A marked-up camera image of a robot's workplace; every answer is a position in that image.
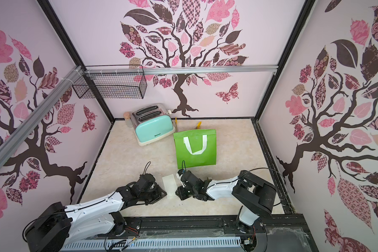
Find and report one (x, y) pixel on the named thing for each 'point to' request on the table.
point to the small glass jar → (127, 119)
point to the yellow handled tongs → (198, 127)
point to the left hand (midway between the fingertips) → (165, 198)
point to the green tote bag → (196, 148)
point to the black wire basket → (125, 81)
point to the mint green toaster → (151, 123)
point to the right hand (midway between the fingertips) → (176, 192)
